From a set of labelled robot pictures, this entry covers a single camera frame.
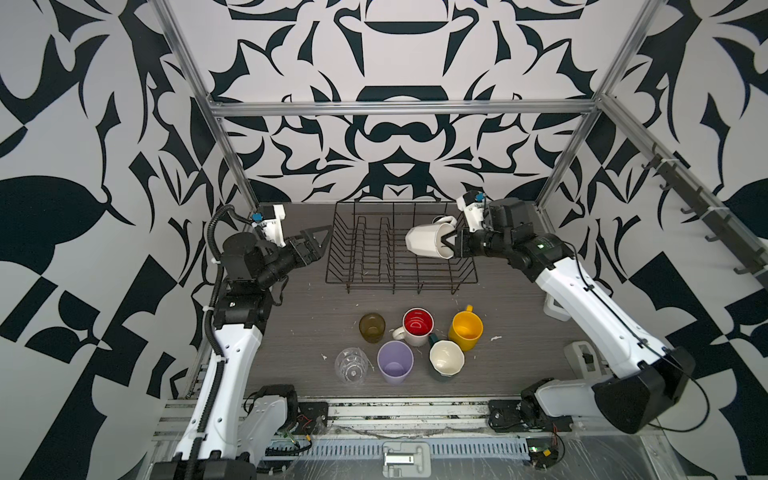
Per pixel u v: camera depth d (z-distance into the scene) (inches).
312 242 23.4
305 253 23.8
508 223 22.1
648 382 15.0
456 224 28.1
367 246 39.8
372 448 28.1
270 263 22.7
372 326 34.4
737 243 21.5
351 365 32.4
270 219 24.1
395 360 32.6
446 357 31.3
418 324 35.0
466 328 34.3
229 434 15.5
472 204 25.9
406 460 26.5
